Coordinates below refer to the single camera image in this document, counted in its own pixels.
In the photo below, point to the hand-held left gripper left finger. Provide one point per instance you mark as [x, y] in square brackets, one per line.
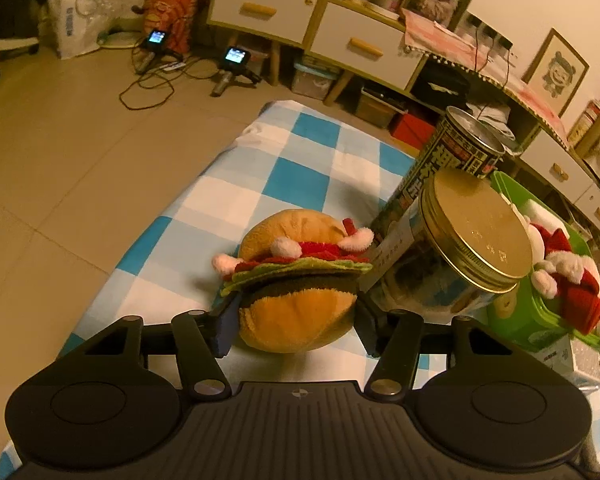
[224, 331]

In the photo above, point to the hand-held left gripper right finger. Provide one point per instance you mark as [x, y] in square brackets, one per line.
[369, 327]

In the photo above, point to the burger plush toy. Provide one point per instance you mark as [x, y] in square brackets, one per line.
[295, 305]

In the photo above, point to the green plastic bin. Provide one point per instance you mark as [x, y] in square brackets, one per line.
[515, 322]

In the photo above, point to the white and red santa plush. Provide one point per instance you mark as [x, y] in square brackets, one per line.
[577, 285]

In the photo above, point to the clear jar with gold lid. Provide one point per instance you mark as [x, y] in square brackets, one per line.
[475, 225]

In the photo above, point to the blue and white checked blanket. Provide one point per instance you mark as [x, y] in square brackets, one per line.
[300, 160]

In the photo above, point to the black and yellow tin can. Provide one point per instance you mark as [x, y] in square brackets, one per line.
[445, 160]

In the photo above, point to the red box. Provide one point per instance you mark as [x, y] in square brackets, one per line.
[412, 130]

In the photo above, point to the grey patterned carton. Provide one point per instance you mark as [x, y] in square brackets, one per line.
[575, 360]

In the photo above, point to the black bag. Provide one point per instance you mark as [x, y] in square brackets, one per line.
[440, 85]

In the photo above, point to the clear storage box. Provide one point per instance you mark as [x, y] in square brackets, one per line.
[315, 80]

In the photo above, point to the pink checked table cloth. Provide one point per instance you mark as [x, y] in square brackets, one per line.
[445, 40]

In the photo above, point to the red and white carton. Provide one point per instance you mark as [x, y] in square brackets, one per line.
[587, 122]

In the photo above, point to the framed cartoon girl picture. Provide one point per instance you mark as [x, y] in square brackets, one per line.
[557, 72]

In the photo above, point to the orange patterned bag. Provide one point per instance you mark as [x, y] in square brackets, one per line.
[172, 10]

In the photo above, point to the white plastic bag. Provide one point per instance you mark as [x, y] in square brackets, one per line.
[75, 20]

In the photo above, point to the small camera on tripod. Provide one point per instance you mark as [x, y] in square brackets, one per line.
[156, 39]
[235, 56]

